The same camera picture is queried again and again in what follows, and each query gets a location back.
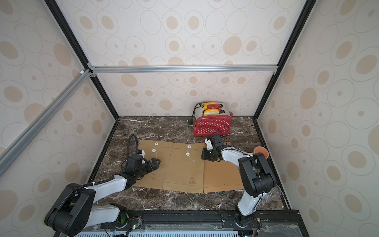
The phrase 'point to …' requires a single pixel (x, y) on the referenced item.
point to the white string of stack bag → (187, 153)
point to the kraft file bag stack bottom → (221, 177)
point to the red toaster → (212, 119)
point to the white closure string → (154, 150)
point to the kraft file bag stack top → (184, 172)
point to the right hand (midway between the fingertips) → (200, 157)
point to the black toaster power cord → (190, 121)
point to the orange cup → (259, 149)
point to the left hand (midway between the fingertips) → (158, 161)
